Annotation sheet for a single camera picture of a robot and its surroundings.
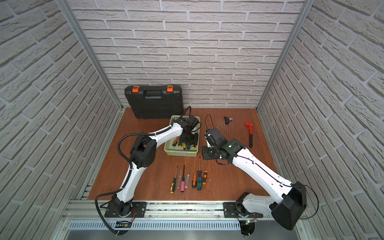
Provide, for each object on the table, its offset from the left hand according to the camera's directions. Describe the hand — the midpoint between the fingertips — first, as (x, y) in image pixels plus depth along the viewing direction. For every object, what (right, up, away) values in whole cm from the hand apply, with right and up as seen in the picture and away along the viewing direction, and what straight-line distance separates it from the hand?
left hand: (199, 142), depth 97 cm
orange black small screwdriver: (-3, -21, -16) cm, 26 cm away
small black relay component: (+21, +15, +13) cm, 29 cm away
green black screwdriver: (-8, -2, -2) cm, 8 cm away
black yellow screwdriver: (-15, -21, -16) cm, 31 cm away
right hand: (+4, -3, -20) cm, 21 cm away
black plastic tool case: (-30, +27, 0) cm, 40 cm away
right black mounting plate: (+15, -32, -23) cm, 42 cm away
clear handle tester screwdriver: (-11, -19, -13) cm, 26 cm away
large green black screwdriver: (0, -18, -15) cm, 24 cm away
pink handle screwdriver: (-10, -21, -16) cm, 28 cm away
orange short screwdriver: (+3, -19, -15) cm, 25 cm away
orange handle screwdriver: (-16, 0, 0) cm, 16 cm away
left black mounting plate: (-31, -31, -24) cm, 50 cm away
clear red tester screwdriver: (-7, -19, -14) cm, 24 cm away
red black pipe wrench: (+38, +10, +10) cm, 40 cm away
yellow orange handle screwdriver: (-10, -2, -2) cm, 10 cm away
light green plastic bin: (-19, -5, -2) cm, 20 cm away
